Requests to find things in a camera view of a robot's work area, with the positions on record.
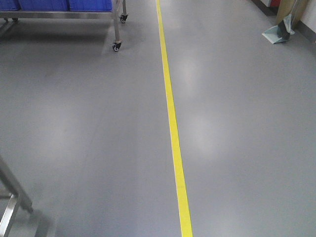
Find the blue plastic bin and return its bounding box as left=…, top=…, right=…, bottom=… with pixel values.
left=0, top=0, right=22, bottom=11
left=68, top=0, right=115, bottom=13
left=19, top=0, right=70, bottom=12

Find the steel rack on castors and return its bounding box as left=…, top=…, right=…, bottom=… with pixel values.
left=0, top=0, right=129, bottom=52

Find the teal dustpan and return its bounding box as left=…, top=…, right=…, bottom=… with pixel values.
left=262, top=13, right=292, bottom=45

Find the teal broom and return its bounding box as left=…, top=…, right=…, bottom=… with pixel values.
left=283, top=0, right=298, bottom=35

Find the brown cardboard sheet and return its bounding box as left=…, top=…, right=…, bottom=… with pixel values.
left=276, top=0, right=308, bottom=26

